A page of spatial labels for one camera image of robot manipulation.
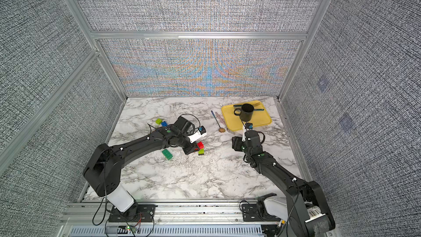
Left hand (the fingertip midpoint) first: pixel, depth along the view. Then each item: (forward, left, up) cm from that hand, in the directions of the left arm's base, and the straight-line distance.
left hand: (199, 145), depth 86 cm
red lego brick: (-1, -1, +1) cm, 2 cm away
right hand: (+5, -20, +2) cm, 21 cm away
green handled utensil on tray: (+27, -37, -5) cm, 45 cm away
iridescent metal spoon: (+15, -13, -9) cm, 22 cm away
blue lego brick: (+21, +23, -9) cm, 32 cm away
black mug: (+23, -29, -2) cm, 37 cm away
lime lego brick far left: (+23, +27, -9) cm, 37 cm away
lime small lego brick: (-1, -1, -7) cm, 7 cm away
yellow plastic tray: (+20, -23, -10) cm, 32 cm away
